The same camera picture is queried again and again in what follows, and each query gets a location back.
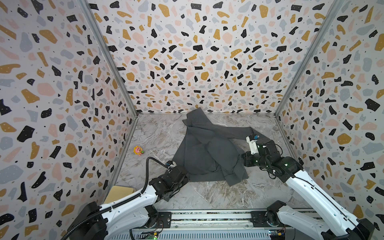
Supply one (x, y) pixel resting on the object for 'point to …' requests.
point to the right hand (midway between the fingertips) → (240, 152)
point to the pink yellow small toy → (138, 150)
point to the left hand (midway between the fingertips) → (190, 174)
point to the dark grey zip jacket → (211, 152)
